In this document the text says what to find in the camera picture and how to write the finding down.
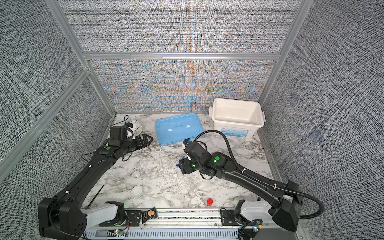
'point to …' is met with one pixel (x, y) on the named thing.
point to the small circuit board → (148, 213)
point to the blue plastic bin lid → (178, 129)
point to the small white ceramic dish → (136, 174)
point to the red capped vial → (209, 202)
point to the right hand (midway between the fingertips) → (185, 161)
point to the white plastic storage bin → (236, 118)
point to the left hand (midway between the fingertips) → (147, 140)
